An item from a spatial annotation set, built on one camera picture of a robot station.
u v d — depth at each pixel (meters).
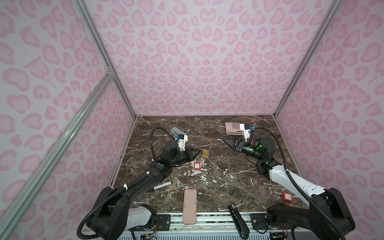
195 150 0.78
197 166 0.90
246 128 0.70
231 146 0.69
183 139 0.76
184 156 0.72
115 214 0.40
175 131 1.06
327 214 0.41
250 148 0.66
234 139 0.71
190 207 0.77
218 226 0.72
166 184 0.86
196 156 0.75
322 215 0.39
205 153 0.80
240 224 0.69
